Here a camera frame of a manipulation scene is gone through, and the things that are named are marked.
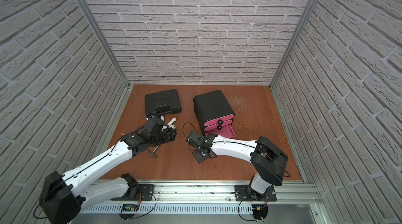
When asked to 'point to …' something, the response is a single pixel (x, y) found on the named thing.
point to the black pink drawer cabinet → (214, 114)
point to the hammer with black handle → (153, 153)
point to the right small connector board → (259, 210)
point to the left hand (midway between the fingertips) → (170, 130)
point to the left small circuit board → (128, 211)
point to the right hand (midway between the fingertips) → (203, 153)
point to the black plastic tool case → (166, 101)
